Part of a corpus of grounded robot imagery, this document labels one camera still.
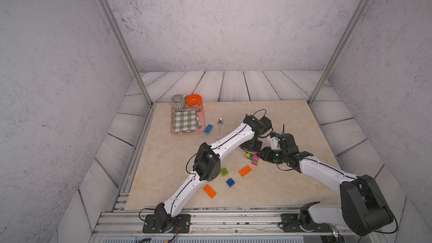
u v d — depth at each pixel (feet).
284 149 2.28
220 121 3.56
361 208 1.36
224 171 2.89
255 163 2.97
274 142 2.66
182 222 2.38
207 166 1.92
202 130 3.46
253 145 2.54
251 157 2.85
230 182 2.78
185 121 3.58
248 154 2.85
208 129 3.43
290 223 2.37
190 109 3.81
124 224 2.46
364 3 2.49
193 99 3.89
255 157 2.83
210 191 2.71
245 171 2.91
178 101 3.83
